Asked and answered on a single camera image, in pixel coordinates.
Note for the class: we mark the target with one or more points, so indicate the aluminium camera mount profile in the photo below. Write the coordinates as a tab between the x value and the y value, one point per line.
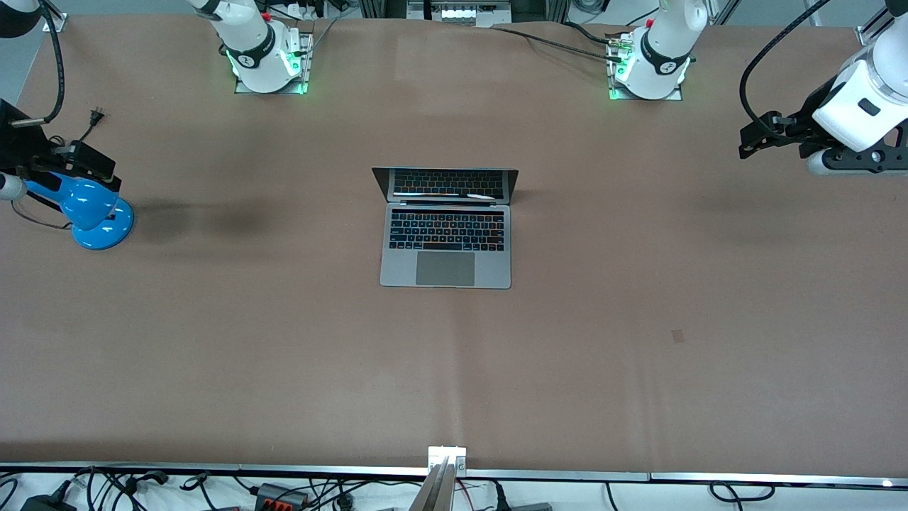
447	458

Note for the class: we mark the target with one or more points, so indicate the grey orange connector block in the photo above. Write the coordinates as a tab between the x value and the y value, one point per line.
273	492

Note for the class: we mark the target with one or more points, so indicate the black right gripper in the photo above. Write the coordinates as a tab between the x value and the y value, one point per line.
15	142

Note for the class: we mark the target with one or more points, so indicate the grey electrical box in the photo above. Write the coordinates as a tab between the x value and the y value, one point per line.
457	14

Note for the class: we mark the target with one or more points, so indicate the white power strip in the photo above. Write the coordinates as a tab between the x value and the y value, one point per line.
305	11

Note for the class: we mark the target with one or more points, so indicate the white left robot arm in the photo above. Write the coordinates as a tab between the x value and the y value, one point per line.
667	42

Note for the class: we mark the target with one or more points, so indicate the grey power adapter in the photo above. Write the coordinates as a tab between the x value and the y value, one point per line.
532	507

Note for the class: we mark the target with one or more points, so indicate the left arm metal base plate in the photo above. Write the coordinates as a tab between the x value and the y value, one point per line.
616	89

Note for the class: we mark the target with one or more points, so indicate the grey laptop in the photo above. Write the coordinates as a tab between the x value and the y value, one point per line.
447	270

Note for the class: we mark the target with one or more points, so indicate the aluminium corner bracket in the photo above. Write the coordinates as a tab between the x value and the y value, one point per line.
57	23
867	34

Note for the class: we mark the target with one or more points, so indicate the black power plug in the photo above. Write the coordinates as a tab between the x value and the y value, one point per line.
500	500

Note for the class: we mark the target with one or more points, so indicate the silver table edge rail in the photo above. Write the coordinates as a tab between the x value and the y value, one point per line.
567	474

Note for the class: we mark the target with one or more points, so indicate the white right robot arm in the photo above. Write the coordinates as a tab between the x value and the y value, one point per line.
248	35

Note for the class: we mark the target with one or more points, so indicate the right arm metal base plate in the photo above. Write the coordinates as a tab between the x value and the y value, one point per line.
306	64

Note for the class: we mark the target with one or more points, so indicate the black power adapter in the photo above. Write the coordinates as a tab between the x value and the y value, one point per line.
46	504

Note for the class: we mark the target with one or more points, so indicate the brown table cover mat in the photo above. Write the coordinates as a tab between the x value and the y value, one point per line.
638	284

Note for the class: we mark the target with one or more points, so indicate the blue desk lamp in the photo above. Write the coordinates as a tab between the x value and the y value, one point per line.
92	220

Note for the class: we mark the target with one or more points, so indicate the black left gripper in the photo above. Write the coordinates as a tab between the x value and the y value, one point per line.
808	121

